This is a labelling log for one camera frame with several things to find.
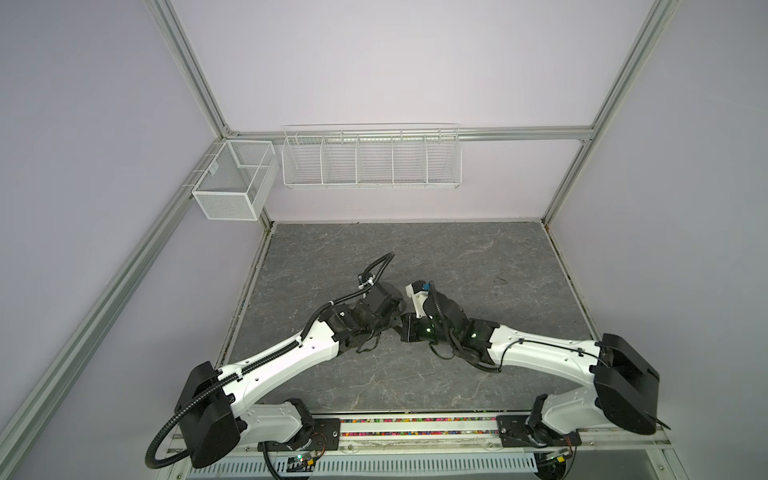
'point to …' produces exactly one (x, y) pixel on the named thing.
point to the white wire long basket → (377, 156)
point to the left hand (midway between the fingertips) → (397, 315)
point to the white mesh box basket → (236, 180)
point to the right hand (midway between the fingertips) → (388, 326)
